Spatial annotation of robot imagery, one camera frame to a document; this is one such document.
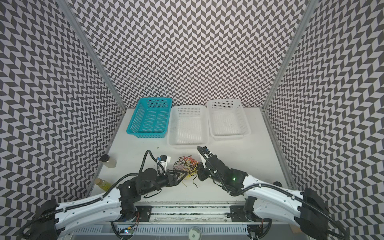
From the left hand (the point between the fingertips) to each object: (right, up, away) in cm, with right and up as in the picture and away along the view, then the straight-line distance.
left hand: (185, 175), depth 71 cm
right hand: (+5, +4, +4) cm, 8 cm away
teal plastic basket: (-29, +28, +40) cm, 57 cm away
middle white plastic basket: (-1, +22, +37) cm, 43 cm away
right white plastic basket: (+29, +27, +40) cm, 57 cm away
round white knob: (+5, -19, -12) cm, 23 cm away
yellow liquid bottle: (-40, -4, 0) cm, 40 cm away
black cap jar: (-44, +3, +11) cm, 46 cm away
